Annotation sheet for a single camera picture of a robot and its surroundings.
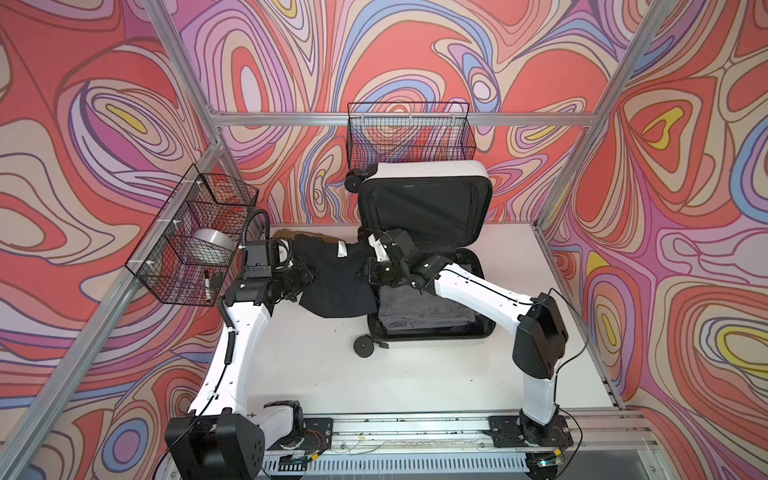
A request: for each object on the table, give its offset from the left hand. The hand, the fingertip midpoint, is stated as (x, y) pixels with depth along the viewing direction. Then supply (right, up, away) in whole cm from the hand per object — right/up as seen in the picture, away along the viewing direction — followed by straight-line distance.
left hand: (320, 267), depth 77 cm
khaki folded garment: (-22, +12, +38) cm, 45 cm away
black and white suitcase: (+34, +17, +7) cm, 39 cm away
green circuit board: (-5, -46, -7) cm, 47 cm away
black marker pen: (-26, -4, -6) cm, 27 cm away
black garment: (+5, -5, +2) cm, 7 cm away
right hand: (+10, -4, +3) cm, 11 cm away
